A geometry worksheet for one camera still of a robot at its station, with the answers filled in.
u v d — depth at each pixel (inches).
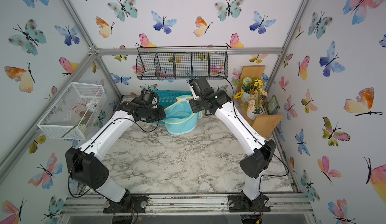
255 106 34.0
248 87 39.1
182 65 38.9
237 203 28.9
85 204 29.7
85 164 16.7
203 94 21.7
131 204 28.5
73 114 28.6
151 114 26.8
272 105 43.9
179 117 29.0
